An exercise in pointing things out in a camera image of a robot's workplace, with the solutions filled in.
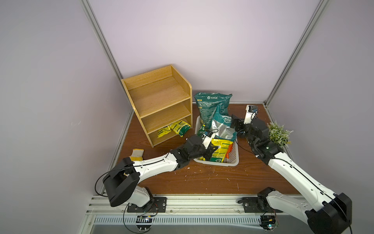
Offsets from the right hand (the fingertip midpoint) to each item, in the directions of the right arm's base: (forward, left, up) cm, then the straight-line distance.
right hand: (242, 112), depth 74 cm
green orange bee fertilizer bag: (0, +9, -10) cm, 13 cm away
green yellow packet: (+3, +21, -21) cm, 29 cm away
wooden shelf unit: (+10, +45, +1) cm, 46 cm away
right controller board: (-44, -11, -31) cm, 55 cm away
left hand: (-14, +12, -13) cm, 22 cm away
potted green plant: (-4, -22, -13) cm, 26 cm away
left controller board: (-46, +50, -33) cm, 76 cm away
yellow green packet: (+8, +36, -25) cm, 45 cm away
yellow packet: (+4, +47, -25) cm, 53 cm away
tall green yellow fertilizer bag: (+11, +17, -5) cm, 21 cm away
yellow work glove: (-11, +63, -29) cm, 70 cm away
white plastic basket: (-14, +3, -26) cm, 30 cm away
